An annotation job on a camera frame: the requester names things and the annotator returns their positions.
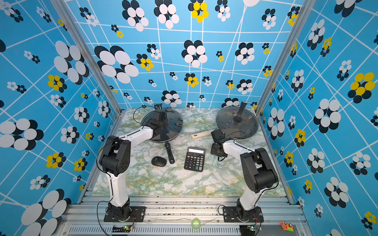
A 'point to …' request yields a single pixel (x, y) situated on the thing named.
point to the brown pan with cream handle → (205, 134)
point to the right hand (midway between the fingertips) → (218, 151)
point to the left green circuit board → (121, 228)
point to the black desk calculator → (195, 159)
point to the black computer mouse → (158, 161)
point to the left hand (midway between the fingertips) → (164, 117)
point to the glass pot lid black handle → (237, 122)
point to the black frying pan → (169, 148)
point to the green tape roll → (193, 221)
